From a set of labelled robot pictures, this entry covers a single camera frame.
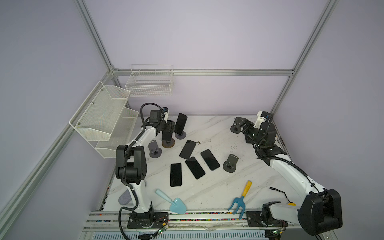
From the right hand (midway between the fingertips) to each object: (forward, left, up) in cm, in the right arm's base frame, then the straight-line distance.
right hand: (241, 119), depth 79 cm
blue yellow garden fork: (-34, 0, -29) cm, 44 cm away
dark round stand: (-15, +4, -25) cm, 29 cm away
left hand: (+9, +43, -14) cm, 46 cm away
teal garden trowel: (-36, +35, -28) cm, 58 cm away
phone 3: (+15, +35, -17) cm, 41 cm away
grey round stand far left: (-6, +51, -24) cm, 57 cm away
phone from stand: (-8, +15, -30) cm, 35 cm away
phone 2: (+4, +45, -20) cm, 49 cm away
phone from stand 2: (-18, +38, -31) cm, 52 cm away
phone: (-1, +31, -29) cm, 42 cm away
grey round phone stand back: (+9, +36, -27) cm, 46 cm away
